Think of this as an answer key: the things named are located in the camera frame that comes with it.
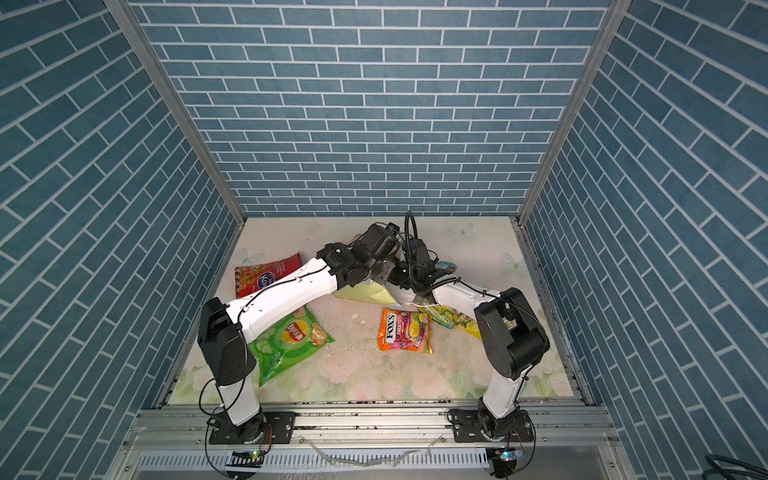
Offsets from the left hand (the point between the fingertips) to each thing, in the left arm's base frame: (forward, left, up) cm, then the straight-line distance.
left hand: (391, 264), depth 82 cm
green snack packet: (-17, +28, -15) cm, 36 cm away
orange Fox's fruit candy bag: (-12, -4, -17) cm, 21 cm away
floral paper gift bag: (-7, +6, -3) cm, 10 cm away
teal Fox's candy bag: (+11, -20, -15) cm, 28 cm away
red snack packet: (+8, +47, -18) cm, 51 cm away
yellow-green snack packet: (-9, -23, -18) cm, 31 cm away
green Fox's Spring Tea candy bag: (-6, -15, -17) cm, 24 cm away
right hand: (+4, +3, -8) cm, 9 cm away
